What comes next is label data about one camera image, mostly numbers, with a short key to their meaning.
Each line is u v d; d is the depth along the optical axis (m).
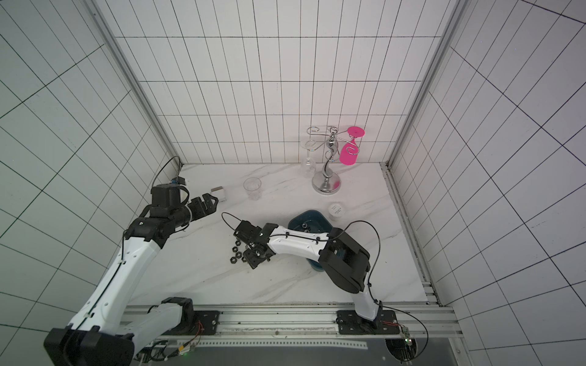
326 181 1.11
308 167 0.97
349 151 0.88
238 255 0.88
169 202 0.57
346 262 0.47
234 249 0.90
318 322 0.75
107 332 0.38
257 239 0.62
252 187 1.07
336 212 0.95
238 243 0.92
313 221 0.95
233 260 0.87
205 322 0.72
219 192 1.07
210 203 0.70
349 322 0.73
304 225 0.95
